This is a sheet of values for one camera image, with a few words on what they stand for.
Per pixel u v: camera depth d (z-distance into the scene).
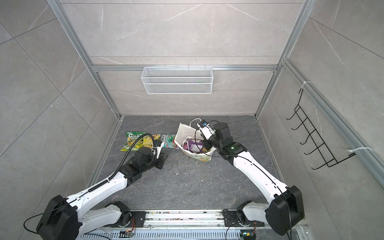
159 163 0.73
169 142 1.00
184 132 0.90
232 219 0.73
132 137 1.02
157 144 0.70
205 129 0.66
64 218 0.39
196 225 0.73
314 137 0.68
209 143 0.70
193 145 0.94
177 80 1.01
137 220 0.73
